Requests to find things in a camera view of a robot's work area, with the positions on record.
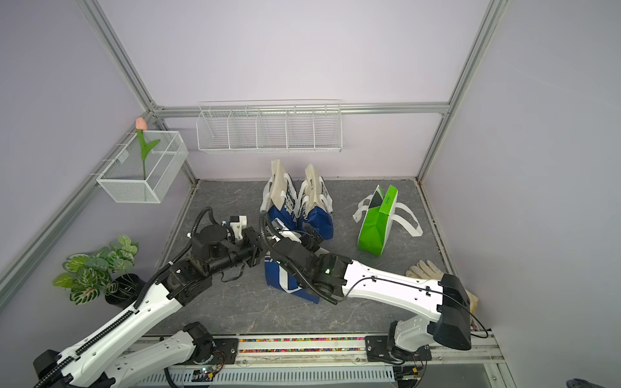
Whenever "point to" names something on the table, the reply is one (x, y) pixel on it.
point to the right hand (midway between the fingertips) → (296, 230)
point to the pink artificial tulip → (145, 148)
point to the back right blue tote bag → (314, 204)
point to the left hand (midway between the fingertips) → (281, 237)
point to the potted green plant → (95, 275)
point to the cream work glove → (428, 270)
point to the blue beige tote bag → (277, 276)
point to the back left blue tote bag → (279, 199)
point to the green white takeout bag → (379, 211)
